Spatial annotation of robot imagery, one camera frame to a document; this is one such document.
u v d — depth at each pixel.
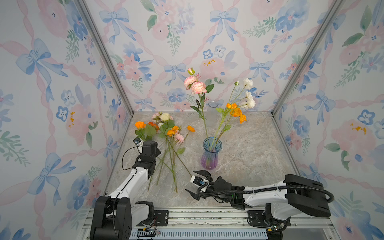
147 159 0.67
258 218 0.73
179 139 1.00
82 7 0.69
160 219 0.75
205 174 0.72
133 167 0.60
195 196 0.66
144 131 1.05
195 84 0.65
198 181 0.61
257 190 0.54
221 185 0.60
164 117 1.07
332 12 0.70
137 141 0.75
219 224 0.73
